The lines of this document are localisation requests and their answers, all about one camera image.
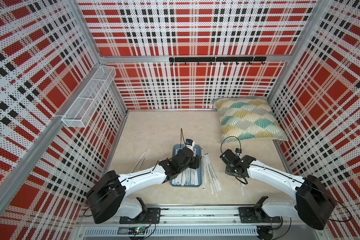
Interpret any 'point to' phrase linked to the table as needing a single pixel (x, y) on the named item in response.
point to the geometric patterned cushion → (248, 116)
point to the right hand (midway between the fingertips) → (234, 169)
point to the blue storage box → (190, 177)
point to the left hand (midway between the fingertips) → (198, 155)
